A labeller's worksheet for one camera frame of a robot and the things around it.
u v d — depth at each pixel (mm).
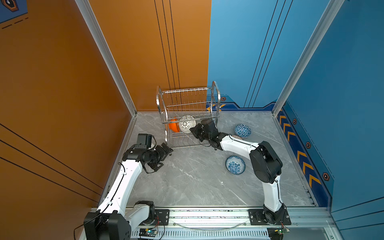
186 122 916
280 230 696
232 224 723
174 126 953
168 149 710
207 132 729
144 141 616
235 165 899
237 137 994
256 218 725
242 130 1064
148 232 706
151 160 652
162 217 741
